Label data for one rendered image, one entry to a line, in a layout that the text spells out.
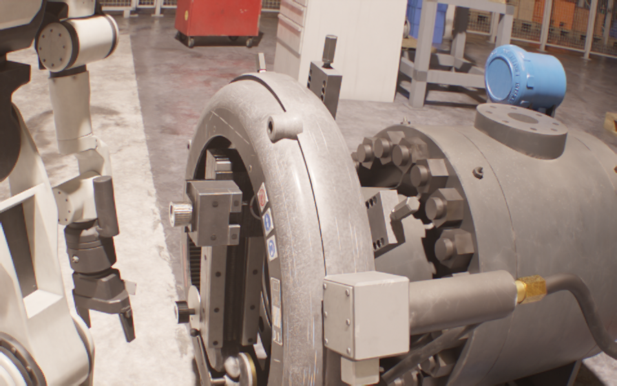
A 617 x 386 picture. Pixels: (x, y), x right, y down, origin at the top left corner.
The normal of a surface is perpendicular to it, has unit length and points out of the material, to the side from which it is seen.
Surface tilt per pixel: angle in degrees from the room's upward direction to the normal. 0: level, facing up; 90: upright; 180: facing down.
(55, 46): 90
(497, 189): 35
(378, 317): 67
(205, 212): 88
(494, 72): 90
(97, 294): 90
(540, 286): 60
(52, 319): 79
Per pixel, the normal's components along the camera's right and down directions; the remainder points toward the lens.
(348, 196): 0.33, -0.40
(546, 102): 0.25, 0.83
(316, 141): 0.27, -0.64
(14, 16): 0.91, 0.25
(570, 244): 0.39, -0.15
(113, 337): 0.12, -0.92
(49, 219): 0.89, -0.10
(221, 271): 0.38, 0.34
